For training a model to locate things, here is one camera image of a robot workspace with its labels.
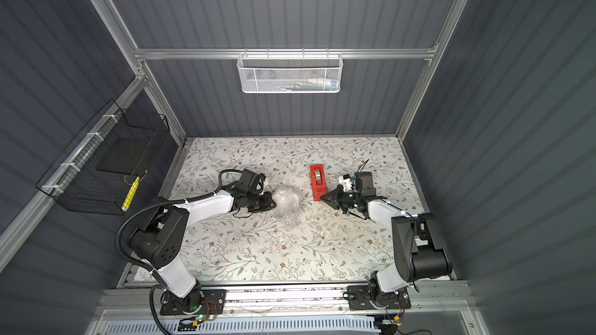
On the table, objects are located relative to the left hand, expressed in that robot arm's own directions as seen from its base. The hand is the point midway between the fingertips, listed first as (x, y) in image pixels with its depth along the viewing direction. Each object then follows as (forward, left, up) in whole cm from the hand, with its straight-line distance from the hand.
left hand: (279, 208), depth 91 cm
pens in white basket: (+38, -15, +31) cm, 51 cm away
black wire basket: (-1, +55, +26) cm, 60 cm away
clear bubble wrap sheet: (+2, -4, +1) cm, 4 cm away
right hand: (+1, -18, +6) cm, 19 cm away
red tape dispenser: (+12, -16, +3) cm, 20 cm away
